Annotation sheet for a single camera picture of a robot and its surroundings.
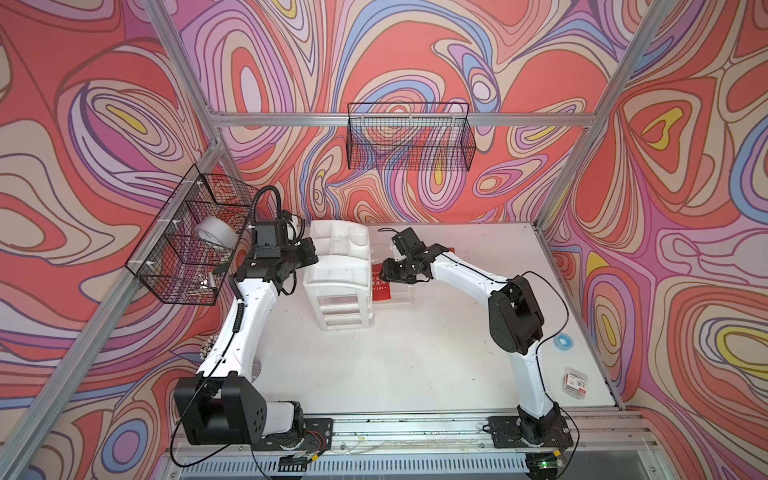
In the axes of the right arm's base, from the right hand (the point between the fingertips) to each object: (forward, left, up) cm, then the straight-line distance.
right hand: (387, 282), depth 94 cm
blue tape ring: (-18, -53, -8) cm, 56 cm away
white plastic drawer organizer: (-8, +12, +13) cm, 20 cm away
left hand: (0, +19, +18) cm, 26 cm away
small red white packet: (-31, -50, -7) cm, 59 cm away
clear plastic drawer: (-5, -5, +1) cm, 7 cm away
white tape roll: (-1, +42, +26) cm, 49 cm away
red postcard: (-2, +2, -1) cm, 3 cm away
